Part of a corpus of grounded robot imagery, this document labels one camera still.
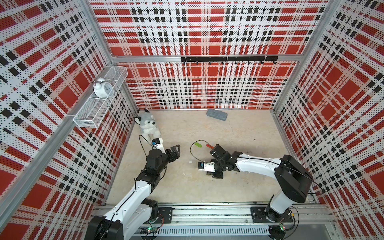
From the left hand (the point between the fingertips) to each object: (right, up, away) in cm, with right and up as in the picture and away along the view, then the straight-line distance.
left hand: (178, 147), depth 84 cm
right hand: (+20, -13, +2) cm, 24 cm away
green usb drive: (+11, -1, +17) cm, 20 cm away
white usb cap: (+7, -10, +7) cm, 14 cm away
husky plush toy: (-20, +12, +7) cm, 25 cm away
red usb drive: (+19, -1, +14) cm, 24 cm away
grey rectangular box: (+26, +21, +31) cm, 45 cm away
